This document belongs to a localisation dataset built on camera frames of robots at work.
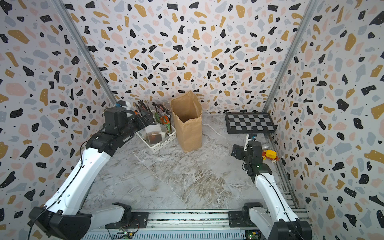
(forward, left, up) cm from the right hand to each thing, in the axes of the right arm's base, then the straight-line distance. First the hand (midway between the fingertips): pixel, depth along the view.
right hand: (241, 146), depth 84 cm
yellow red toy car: (0, -19, -9) cm, 21 cm away
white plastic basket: (+4, +53, -8) cm, 54 cm away
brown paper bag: (+31, +33, -2) cm, 45 cm away
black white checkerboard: (+30, -14, -13) cm, 36 cm away
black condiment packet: (+25, +62, +8) cm, 67 cm away
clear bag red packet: (+13, +55, -5) cm, 56 cm away
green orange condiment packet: (+20, +47, -1) cm, 51 cm away
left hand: (+3, +49, +21) cm, 53 cm away
